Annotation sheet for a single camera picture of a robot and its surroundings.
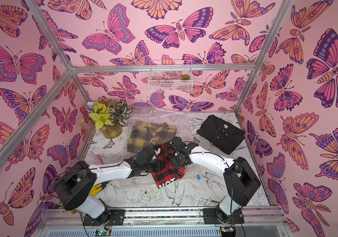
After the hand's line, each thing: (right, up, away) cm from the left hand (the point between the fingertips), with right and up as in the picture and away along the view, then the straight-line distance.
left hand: (167, 166), depth 87 cm
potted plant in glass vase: (-34, +30, -2) cm, 45 cm away
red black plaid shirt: (+1, -3, 0) cm, 3 cm away
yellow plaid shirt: (-14, +18, +18) cm, 29 cm away
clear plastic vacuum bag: (+15, +28, +29) cm, 43 cm away
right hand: (+6, +2, -1) cm, 6 cm away
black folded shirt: (+40, +17, +19) cm, 47 cm away
